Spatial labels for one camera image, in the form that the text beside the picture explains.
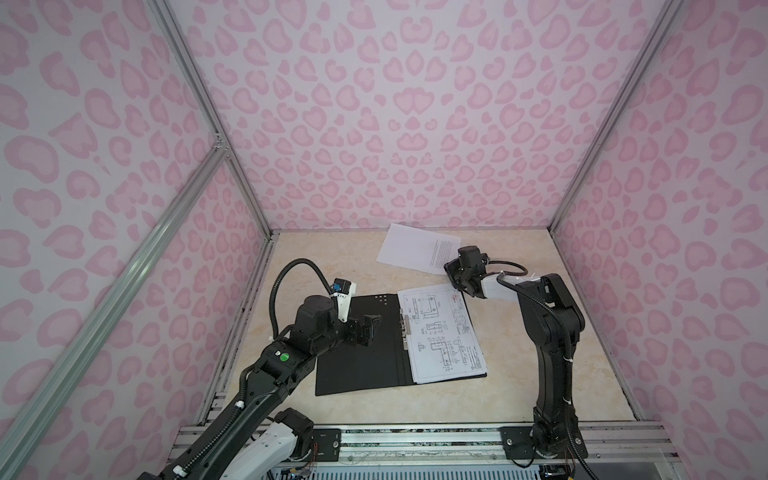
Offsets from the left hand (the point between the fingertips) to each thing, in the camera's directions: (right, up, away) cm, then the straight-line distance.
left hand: (366, 310), depth 74 cm
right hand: (+25, +11, +31) cm, 41 cm away
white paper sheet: (+16, +16, +40) cm, 46 cm away
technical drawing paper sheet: (+22, -13, +16) cm, 30 cm away
